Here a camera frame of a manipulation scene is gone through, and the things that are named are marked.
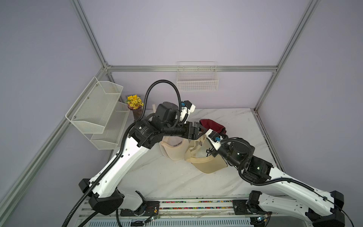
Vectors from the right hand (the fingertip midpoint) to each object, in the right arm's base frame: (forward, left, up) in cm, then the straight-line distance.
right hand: (207, 134), depth 66 cm
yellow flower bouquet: (+31, +43, -6) cm, 54 cm away
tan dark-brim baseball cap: (-2, +4, -15) cm, 16 cm away
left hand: (-3, +5, +6) cm, 9 cm away
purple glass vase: (+29, +44, -14) cm, 55 cm away
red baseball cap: (+28, -5, -28) cm, 40 cm away
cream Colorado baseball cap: (+9, +18, -28) cm, 35 cm away
